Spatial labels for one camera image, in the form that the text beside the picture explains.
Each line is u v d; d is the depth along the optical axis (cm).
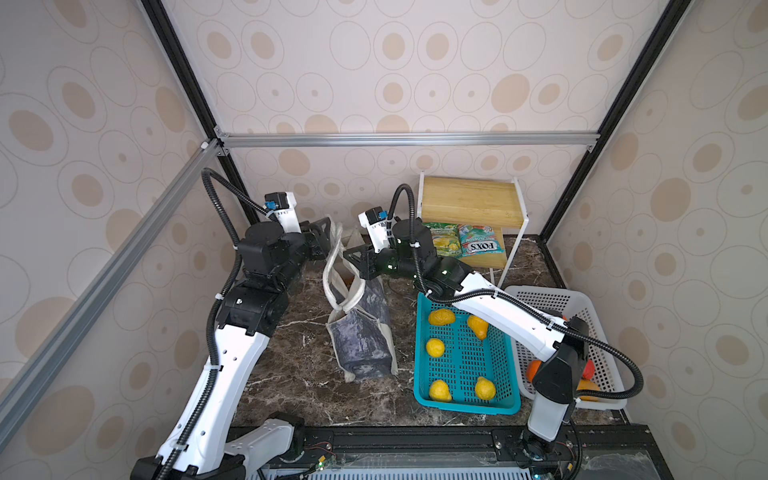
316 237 54
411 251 51
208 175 40
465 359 88
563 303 94
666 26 69
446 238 93
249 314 43
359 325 70
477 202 84
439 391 78
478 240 94
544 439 62
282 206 51
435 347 86
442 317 92
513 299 49
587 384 79
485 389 79
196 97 80
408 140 94
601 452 73
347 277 74
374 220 60
